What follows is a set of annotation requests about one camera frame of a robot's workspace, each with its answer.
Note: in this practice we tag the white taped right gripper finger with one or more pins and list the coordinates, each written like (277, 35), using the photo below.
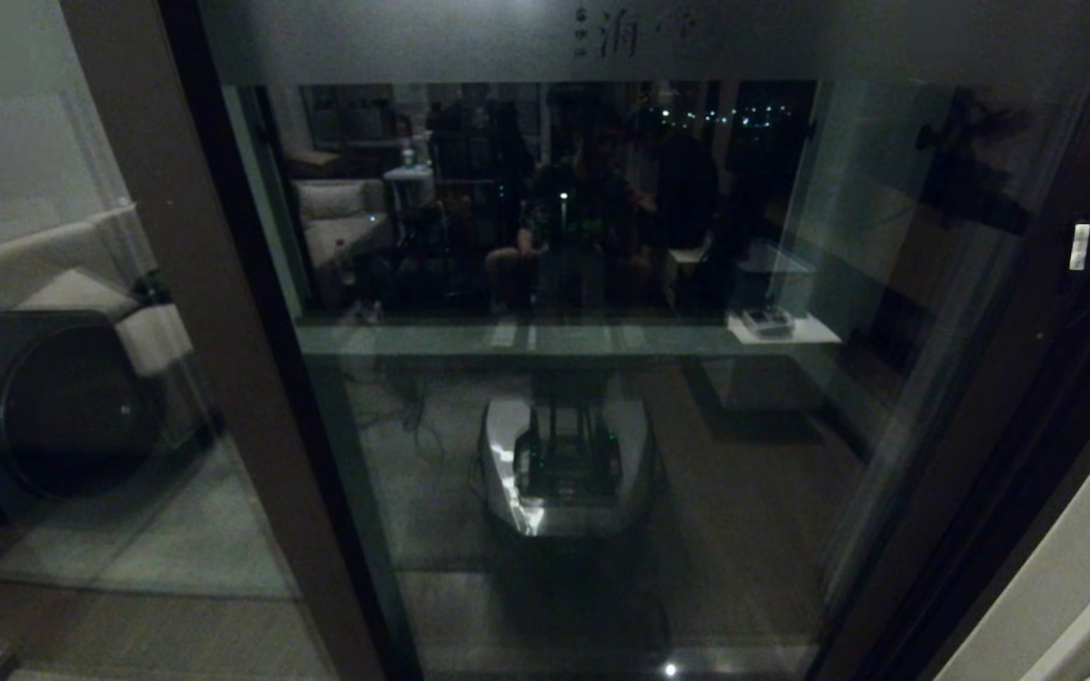
(1081, 246)

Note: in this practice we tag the brown framed sliding glass door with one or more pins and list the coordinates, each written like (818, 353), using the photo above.
(971, 426)

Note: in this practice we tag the grey stone balcony sill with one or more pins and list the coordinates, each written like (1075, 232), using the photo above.
(450, 322)

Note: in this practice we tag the brown framed fixed glass door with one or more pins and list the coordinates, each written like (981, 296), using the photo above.
(209, 284)

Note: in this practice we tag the dark door jamb frame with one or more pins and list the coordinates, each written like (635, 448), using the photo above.
(1028, 567)

